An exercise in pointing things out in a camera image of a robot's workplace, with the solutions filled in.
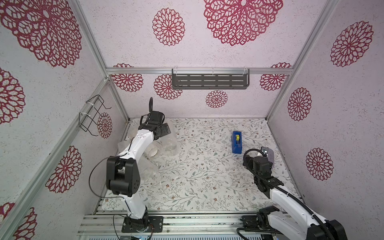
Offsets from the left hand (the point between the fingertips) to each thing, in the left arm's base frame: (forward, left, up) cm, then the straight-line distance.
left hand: (161, 132), depth 93 cm
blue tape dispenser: (0, -49, -11) cm, 50 cm away
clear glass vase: (-5, -4, -9) cm, 11 cm away
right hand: (-15, -55, -3) cm, 57 cm away
